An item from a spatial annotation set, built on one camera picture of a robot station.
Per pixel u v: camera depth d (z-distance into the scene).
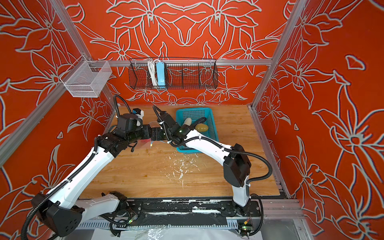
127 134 0.54
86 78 0.92
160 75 0.90
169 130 0.60
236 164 0.45
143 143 0.79
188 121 1.03
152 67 0.88
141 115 0.67
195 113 1.07
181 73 0.97
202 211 0.73
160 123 0.58
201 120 1.07
